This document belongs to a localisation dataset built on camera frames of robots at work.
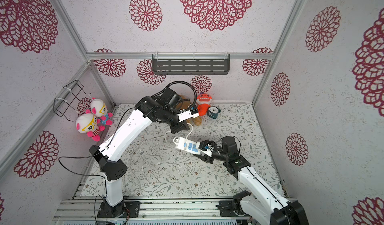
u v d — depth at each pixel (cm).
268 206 43
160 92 57
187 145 70
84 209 75
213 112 109
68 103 76
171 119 60
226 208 74
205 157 69
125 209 73
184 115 62
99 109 93
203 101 109
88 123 84
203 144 63
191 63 93
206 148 63
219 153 67
